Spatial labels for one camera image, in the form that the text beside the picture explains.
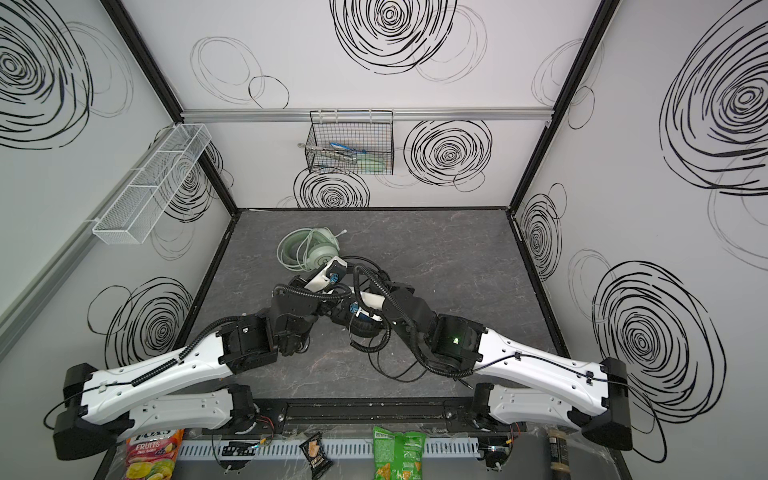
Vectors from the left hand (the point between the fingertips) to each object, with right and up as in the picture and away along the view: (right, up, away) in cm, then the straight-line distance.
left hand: (324, 268), depth 67 cm
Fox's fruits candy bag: (-38, -41, -2) cm, 56 cm away
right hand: (+12, -2, -1) cm, 12 cm away
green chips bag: (+17, -42, -2) cm, 45 cm away
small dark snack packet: (-3, -42, +1) cm, 42 cm away
